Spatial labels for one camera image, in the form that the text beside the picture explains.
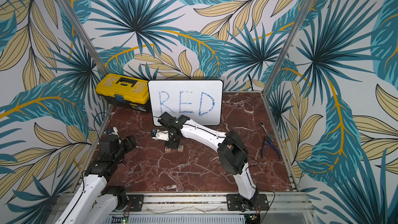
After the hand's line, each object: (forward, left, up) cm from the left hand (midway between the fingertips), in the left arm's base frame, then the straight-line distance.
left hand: (130, 141), depth 81 cm
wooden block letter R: (-1, -18, -9) cm, 20 cm away
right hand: (+2, -21, -3) cm, 21 cm away
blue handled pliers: (+5, -79, -10) cm, 80 cm away
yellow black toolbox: (+31, +10, +6) cm, 33 cm away
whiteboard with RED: (+21, -38, +9) cm, 44 cm away
